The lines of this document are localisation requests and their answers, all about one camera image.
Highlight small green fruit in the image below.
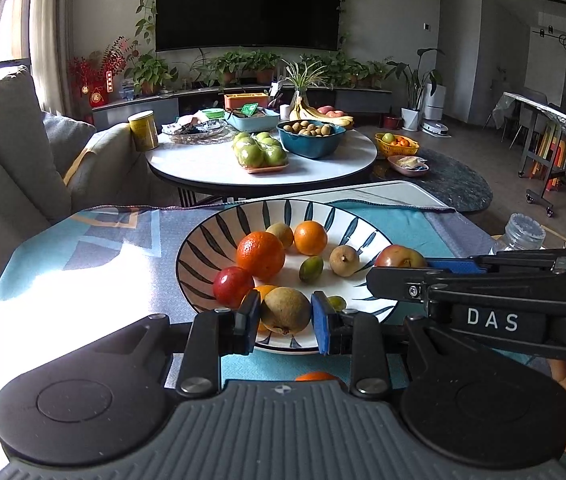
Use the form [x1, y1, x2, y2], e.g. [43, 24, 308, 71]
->
[298, 255, 324, 284]
[327, 296, 347, 312]

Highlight red small apple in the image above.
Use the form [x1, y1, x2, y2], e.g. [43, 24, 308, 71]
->
[212, 266, 255, 309]

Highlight brown kiwi fruit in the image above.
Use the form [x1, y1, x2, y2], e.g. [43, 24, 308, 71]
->
[296, 370, 339, 382]
[266, 222, 294, 249]
[330, 245, 360, 278]

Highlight reddish brown fruit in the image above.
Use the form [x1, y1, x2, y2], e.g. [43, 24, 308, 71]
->
[261, 287, 311, 335]

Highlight brown kiwi fruit front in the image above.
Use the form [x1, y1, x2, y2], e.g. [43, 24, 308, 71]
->
[330, 245, 360, 278]

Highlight red green apple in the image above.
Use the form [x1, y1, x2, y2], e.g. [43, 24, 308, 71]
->
[375, 244, 428, 268]

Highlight large orange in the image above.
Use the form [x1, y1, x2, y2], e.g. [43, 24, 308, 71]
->
[236, 231, 285, 281]

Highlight small orange mandarin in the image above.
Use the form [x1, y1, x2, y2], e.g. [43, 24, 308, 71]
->
[294, 220, 327, 256]

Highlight clear jar with nuts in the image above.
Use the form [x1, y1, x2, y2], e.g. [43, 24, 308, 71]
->
[491, 212, 546, 254]

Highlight striped white ceramic plate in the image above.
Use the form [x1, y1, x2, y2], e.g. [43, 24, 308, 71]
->
[175, 199, 404, 356]

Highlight teal patterned tablecloth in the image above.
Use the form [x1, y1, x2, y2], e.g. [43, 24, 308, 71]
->
[0, 197, 554, 480]

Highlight dark round stone table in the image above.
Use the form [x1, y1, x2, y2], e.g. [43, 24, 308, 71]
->
[372, 146, 494, 215]

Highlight rolling desk with books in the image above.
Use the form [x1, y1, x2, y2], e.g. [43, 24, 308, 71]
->
[490, 92, 566, 218]

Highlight white round coffee table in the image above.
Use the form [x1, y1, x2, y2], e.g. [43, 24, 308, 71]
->
[145, 130, 377, 197]

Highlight pink snack dish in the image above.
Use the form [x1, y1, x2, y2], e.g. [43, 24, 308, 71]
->
[387, 155, 429, 177]

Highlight green apples on tray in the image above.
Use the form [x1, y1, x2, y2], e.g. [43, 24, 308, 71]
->
[232, 132, 288, 174]

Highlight yellow fruit basket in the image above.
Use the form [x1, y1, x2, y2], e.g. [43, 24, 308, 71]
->
[375, 132, 420, 157]

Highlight blue bowl of kiwis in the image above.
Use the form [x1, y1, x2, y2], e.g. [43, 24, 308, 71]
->
[277, 119, 346, 159]

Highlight glass dish with snacks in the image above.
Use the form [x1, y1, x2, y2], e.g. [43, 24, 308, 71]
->
[161, 117, 231, 145]

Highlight yellow tin can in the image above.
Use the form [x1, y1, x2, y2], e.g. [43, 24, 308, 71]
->
[128, 110, 158, 152]

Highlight light blue rectangular dish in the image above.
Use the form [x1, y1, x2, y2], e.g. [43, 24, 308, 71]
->
[224, 110, 281, 133]

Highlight tall plant in white pot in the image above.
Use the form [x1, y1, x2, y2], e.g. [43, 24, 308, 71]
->
[386, 48, 444, 132]

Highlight white air purifier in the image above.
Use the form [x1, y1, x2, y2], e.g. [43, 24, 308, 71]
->
[423, 84, 447, 122]

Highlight banana bunch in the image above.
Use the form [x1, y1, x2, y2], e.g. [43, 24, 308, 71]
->
[289, 96, 354, 129]

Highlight grey tv cabinet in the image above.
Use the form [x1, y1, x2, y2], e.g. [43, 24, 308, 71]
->
[92, 84, 392, 130]

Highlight orange box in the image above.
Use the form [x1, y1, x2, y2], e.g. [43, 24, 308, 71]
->
[224, 92, 270, 110]

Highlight grey cushion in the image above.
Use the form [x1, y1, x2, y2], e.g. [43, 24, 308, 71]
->
[42, 112, 96, 177]

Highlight beige sofa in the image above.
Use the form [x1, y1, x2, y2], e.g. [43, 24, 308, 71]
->
[0, 64, 154, 302]

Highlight spider plant in vase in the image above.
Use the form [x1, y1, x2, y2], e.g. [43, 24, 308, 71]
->
[284, 60, 325, 110]

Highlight red flower decoration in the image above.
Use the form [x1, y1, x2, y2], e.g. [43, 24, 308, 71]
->
[68, 36, 136, 108]

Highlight black wall television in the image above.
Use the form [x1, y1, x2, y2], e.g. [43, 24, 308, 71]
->
[156, 0, 340, 51]

